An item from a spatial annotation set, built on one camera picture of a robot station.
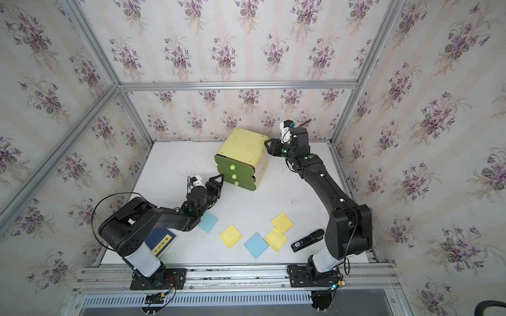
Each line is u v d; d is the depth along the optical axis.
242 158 0.84
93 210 0.81
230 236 0.84
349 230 0.43
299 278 0.73
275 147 0.73
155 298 0.72
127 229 0.47
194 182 0.82
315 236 0.79
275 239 0.83
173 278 0.73
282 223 0.89
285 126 0.74
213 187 0.80
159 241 0.79
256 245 0.82
